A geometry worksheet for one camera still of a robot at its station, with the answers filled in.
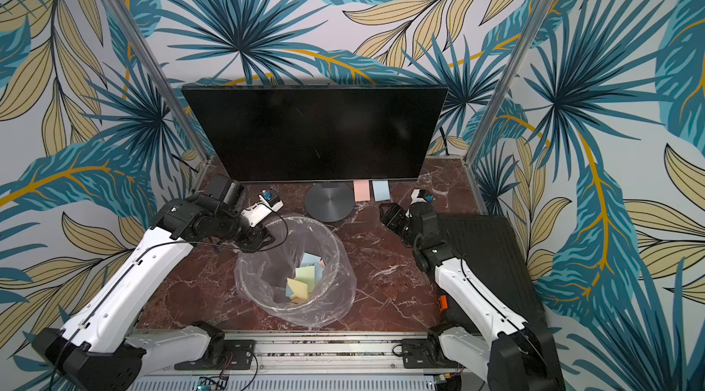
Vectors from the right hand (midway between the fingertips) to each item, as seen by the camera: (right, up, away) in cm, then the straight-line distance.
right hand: (385, 208), depth 82 cm
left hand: (-33, -7, -11) cm, 35 cm away
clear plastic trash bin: (-33, -16, -14) cm, 39 cm away
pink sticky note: (-7, +5, +10) cm, 13 cm away
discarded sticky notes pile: (-21, -17, -9) cm, 28 cm away
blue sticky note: (-1, +5, +8) cm, 9 cm away
